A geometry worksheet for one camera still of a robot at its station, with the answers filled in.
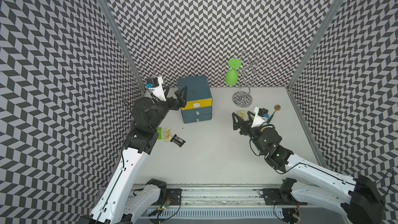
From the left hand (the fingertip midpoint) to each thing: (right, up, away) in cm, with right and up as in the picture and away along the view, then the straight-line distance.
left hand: (178, 88), depth 64 cm
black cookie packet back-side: (-6, -29, +27) cm, 40 cm away
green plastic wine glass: (+27, +10, +28) cm, 40 cm away
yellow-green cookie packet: (-12, -26, +28) cm, 40 cm away
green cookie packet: (-17, -25, +30) cm, 43 cm away
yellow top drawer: (+7, -7, +21) cm, 24 cm away
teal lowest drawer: (+6, -16, +31) cm, 36 cm away
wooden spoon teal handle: (+60, -10, +40) cm, 73 cm away
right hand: (+28, -12, +9) cm, 32 cm away
